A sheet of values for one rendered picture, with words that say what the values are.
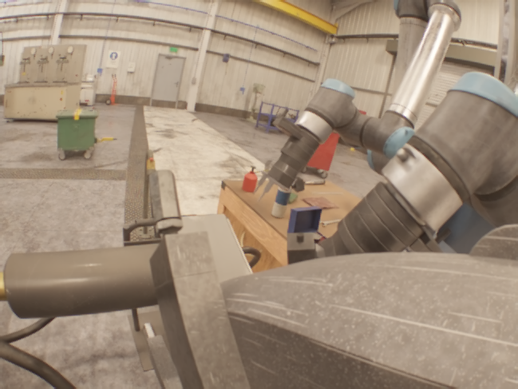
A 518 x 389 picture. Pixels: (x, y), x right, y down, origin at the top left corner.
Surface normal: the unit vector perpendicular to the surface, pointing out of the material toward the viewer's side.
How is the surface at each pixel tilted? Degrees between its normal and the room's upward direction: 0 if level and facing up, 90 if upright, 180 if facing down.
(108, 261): 18
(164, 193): 41
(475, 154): 89
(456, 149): 81
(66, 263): 9
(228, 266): 22
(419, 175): 75
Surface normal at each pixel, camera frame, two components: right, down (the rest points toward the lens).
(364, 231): -0.67, -0.12
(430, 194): -0.44, 0.18
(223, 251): 0.40, -0.68
